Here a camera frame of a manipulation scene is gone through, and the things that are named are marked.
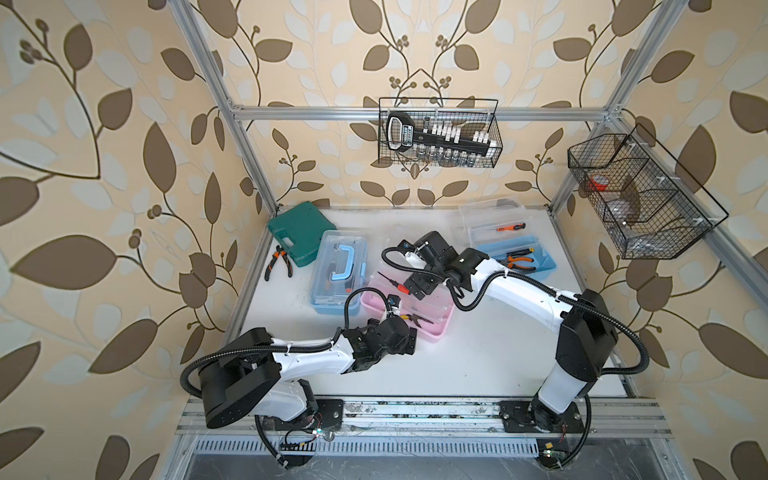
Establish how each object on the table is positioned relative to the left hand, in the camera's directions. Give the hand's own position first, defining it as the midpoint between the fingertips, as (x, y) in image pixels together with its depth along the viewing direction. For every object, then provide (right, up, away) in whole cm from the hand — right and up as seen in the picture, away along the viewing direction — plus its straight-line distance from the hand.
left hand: (401, 326), depth 85 cm
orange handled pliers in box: (+38, +17, +18) cm, 45 cm away
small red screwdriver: (-1, +12, -1) cm, 12 cm away
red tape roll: (+54, +41, -4) cm, 68 cm away
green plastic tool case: (-37, +28, +24) cm, 52 cm away
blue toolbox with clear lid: (-21, +16, +16) cm, 31 cm away
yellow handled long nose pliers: (+4, +1, +5) cm, 7 cm away
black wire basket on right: (+62, +33, -13) cm, 71 cm away
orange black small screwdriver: (+40, +29, +17) cm, 53 cm away
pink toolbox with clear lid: (+9, +4, -3) cm, 10 cm away
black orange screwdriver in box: (+42, +21, +18) cm, 50 cm away
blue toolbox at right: (+28, +33, +18) cm, 47 cm away
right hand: (+5, +15, +1) cm, 16 cm away
